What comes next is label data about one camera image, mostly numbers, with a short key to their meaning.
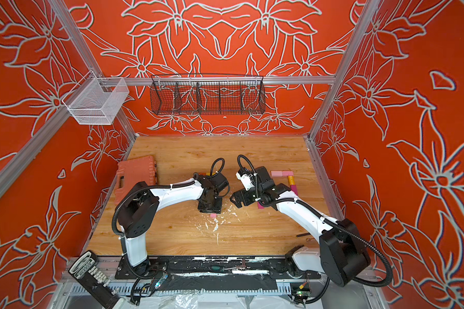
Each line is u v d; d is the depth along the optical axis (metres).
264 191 0.63
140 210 0.48
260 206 0.90
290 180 0.98
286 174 1.01
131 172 0.97
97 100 0.92
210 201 0.75
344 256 0.41
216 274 0.73
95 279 0.71
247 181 0.75
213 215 0.85
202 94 1.00
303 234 0.81
